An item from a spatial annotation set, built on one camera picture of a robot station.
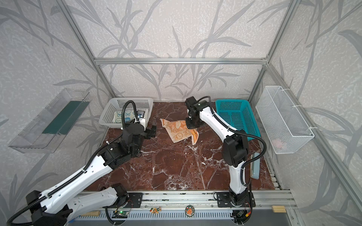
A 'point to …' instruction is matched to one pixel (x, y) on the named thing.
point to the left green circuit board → (120, 214)
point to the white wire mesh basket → (287, 131)
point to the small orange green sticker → (155, 210)
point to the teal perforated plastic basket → (238, 114)
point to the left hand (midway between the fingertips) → (148, 117)
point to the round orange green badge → (189, 210)
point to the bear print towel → (130, 115)
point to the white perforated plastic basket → (115, 104)
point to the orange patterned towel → (177, 130)
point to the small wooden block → (278, 208)
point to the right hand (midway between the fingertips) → (191, 121)
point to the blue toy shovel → (94, 213)
